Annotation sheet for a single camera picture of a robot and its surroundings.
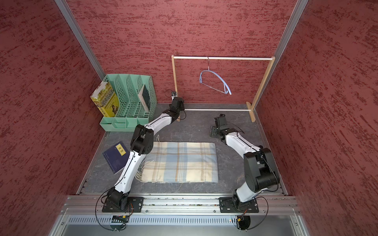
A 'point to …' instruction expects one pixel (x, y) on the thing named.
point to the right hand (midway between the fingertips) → (216, 133)
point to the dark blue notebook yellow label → (116, 157)
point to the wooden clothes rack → (251, 109)
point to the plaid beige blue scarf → (172, 162)
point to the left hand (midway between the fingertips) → (178, 103)
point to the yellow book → (105, 98)
